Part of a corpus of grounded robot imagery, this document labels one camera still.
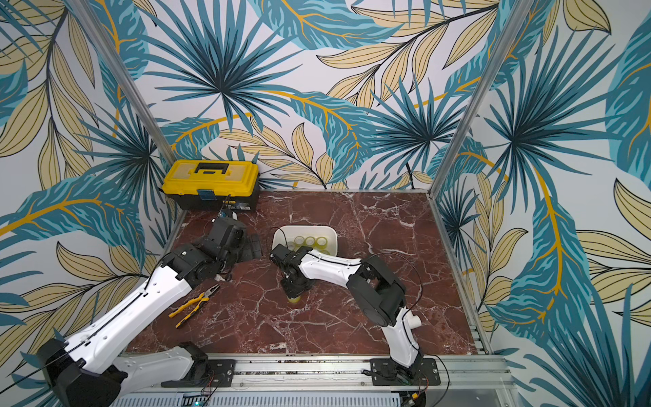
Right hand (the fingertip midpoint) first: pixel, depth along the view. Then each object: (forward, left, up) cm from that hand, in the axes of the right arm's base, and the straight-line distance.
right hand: (295, 289), depth 89 cm
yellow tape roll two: (-3, 0, -1) cm, 4 cm away
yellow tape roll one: (+19, -9, 0) cm, 21 cm away
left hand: (+4, +13, +21) cm, 25 cm away
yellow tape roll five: (+20, 0, 0) cm, 20 cm away
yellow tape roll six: (+20, -5, +1) cm, 20 cm away
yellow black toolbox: (+38, +33, +15) cm, 53 cm away
